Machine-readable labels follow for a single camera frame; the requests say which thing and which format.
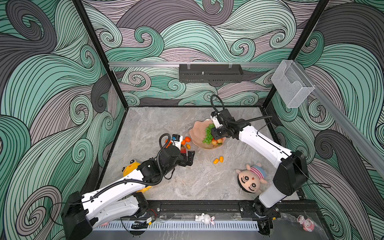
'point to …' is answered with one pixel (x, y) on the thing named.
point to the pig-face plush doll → (250, 180)
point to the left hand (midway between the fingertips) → (188, 150)
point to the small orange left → (183, 142)
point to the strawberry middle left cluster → (183, 150)
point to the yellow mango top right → (188, 146)
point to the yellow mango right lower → (215, 161)
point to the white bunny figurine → (205, 218)
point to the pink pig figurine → (308, 224)
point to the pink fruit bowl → (197, 133)
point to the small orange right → (187, 139)
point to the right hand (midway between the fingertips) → (215, 132)
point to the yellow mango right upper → (221, 159)
